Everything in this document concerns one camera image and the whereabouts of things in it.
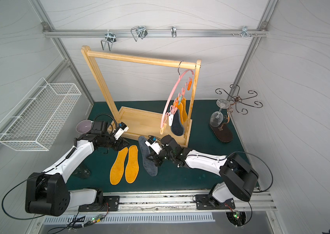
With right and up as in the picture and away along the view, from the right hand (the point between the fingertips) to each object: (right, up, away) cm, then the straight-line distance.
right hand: (147, 156), depth 79 cm
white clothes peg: (+13, +21, -10) cm, 27 cm away
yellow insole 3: (+19, +26, +1) cm, 32 cm away
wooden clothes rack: (-9, +18, +31) cm, 37 cm away
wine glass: (+40, +21, +3) cm, 45 cm away
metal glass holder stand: (+51, +9, +21) cm, 56 cm away
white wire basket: (-52, +20, -10) cm, 56 cm away
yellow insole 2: (-9, -9, +5) cm, 14 cm away
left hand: (-13, +7, +5) cm, 16 cm away
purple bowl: (-48, +15, +22) cm, 55 cm away
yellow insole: (-19, -10, +5) cm, 22 cm away
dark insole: (+17, +15, +7) cm, 24 cm away
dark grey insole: (+2, -7, 0) cm, 7 cm away
